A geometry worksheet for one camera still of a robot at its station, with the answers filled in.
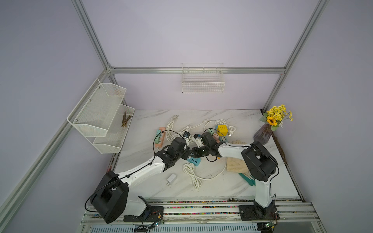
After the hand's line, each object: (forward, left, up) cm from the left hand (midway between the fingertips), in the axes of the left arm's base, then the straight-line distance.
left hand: (184, 147), depth 86 cm
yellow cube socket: (+16, -26, -3) cm, 30 cm away
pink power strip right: (+12, -21, -5) cm, 25 cm away
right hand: (+1, -5, -11) cm, 12 cm away
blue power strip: (-4, -7, -9) cm, 12 cm away
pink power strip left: (+8, +18, -9) cm, 21 cm away
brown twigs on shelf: (+20, +41, +3) cm, 45 cm away
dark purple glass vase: (+13, -52, -3) cm, 54 cm away
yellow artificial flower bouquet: (+12, -53, +15) cm, 56 cm away
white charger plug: (-16, +8, -8) cm, 19 cm away
